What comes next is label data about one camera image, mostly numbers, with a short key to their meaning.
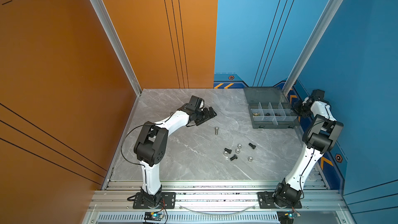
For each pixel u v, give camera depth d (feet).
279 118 3.34
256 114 3.46
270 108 3.45
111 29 2.79
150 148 1.66
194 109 2.48
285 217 2.31
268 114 3.46
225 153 2.88
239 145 3.00
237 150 2.93
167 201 2.43
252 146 2.99
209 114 2.78
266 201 2.38
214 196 2.53
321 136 1.97
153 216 2.32
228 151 2.92
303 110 2.88
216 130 3.17
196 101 2.48
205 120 2.79
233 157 2.84
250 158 2.84
